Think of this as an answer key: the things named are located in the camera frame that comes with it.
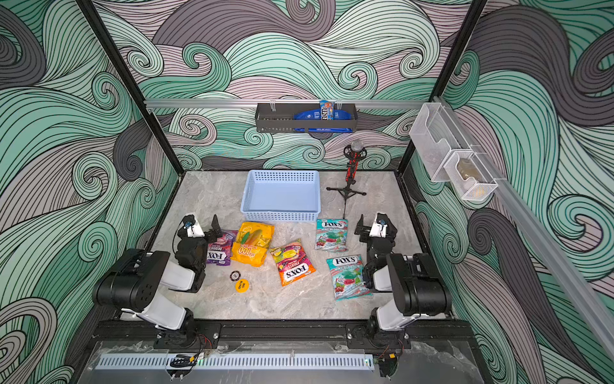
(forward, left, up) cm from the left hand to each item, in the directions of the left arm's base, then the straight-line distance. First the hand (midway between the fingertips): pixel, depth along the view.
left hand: (201, 216), depth 88 cm
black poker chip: (-17, -13, -13) cm, 25 cm away
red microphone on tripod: (+25, -59, +10) cm, 65 cm away
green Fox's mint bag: (-1, -50, -11) cm, 51 cm away
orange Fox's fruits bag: (-13, -34, -11) cm, 38 cm away
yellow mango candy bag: (-7, -19, -8) cm, 21 cm away
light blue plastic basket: (+15, -29, -6) cm, 33 cm away
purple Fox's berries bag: (-9, -6, -11) cm, 15 cm away
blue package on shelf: (+34, -52, +22) cm, 66 cm away
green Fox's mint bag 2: (-19, -55, -11) cm, 59 cm away
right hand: (0, -67, 0) cm, 67 cm away
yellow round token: (-21, -17, -13) cm, 30 cm away
